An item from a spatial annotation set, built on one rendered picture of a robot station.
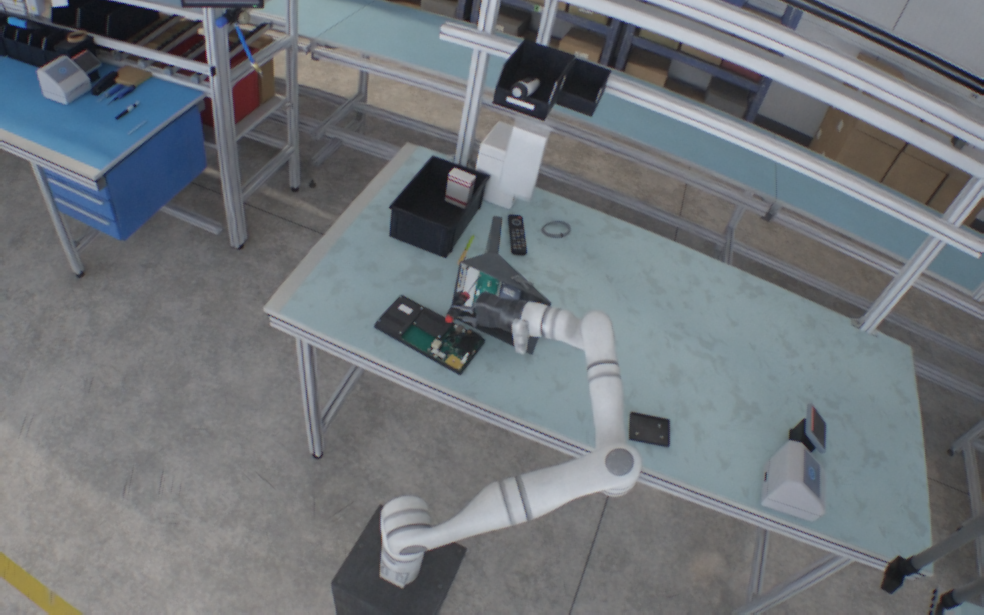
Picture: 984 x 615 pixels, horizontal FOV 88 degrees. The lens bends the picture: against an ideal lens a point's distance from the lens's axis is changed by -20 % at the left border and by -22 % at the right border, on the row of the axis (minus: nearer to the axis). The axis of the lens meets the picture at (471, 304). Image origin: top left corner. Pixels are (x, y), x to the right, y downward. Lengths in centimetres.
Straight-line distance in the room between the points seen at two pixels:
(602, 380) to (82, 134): 217
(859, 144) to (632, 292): 305
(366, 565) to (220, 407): 141
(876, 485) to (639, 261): 102
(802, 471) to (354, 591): 110
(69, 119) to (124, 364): 110
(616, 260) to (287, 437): 147
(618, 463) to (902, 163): 392
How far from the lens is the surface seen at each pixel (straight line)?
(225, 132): 291
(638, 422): 166
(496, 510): 120
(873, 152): 477
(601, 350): 133
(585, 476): 121
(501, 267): 158
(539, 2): 511
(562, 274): 192
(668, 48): 499
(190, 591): 247
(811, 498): 167
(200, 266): 331
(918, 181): 493
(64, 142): 271
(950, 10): 558
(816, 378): 209
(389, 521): 123
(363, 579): 152
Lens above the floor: 231
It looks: 48 degrees down
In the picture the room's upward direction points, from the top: 13 degrees clockwise
